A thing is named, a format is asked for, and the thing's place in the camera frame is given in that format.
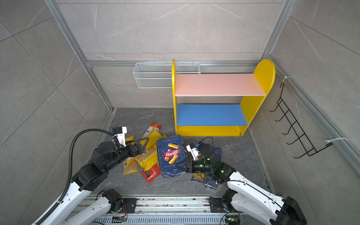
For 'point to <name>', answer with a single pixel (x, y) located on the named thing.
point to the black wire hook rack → (295, 126)
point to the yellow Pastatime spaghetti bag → (148, 158)
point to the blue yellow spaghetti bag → (198, 176)
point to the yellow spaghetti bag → (153, 137)
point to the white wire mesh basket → (159, 75)
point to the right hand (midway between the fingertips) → (178, 165)
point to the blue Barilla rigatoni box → (171, 153)
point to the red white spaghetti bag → (153, 127)
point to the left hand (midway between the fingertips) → (143, 137)
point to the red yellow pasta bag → (152, 173)
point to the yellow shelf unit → (220, 104)
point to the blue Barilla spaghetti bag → (208, 180)
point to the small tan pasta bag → (130, 166)
